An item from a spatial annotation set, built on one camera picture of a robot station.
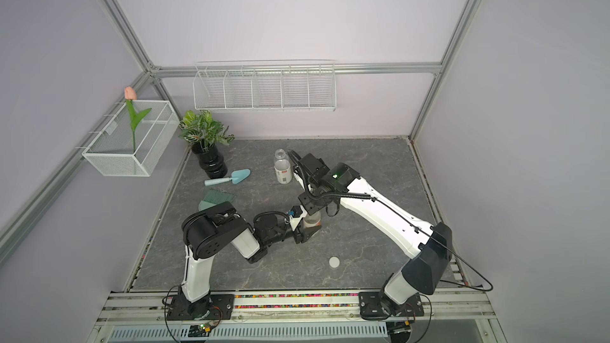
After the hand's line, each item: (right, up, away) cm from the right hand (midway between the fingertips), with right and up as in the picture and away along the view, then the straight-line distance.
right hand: (312, 198), depth 76 cm
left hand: (+2, -10, +10) cm, 14 cm away
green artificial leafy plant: (-44, +25, +17) cm, 53 cm away
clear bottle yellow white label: (-13, +10, +26) cm, 31 cm away
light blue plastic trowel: (-34, +4, +30) cm, 46 cm away
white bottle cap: (+8, -24, +7) cm, 26 cm away
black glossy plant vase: (-43, +12, +24) cm, 50 cm away
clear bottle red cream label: (0, -9, +7) cm, 11 cm away
